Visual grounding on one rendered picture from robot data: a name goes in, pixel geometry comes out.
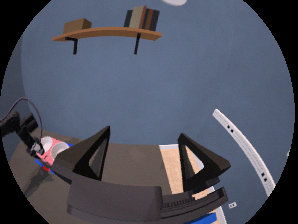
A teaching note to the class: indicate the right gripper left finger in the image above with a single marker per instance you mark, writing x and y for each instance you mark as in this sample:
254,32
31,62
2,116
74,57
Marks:
76,157

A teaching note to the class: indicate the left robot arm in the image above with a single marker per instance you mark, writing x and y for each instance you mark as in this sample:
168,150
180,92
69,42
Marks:
11,124

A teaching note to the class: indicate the steel bowl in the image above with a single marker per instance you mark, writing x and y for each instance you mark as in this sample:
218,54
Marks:
61,146
46,142

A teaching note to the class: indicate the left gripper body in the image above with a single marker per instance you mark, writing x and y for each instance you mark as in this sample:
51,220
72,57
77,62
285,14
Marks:
32,147

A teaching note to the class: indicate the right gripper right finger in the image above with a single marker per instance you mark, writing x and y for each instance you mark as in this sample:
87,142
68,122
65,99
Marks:
214,165

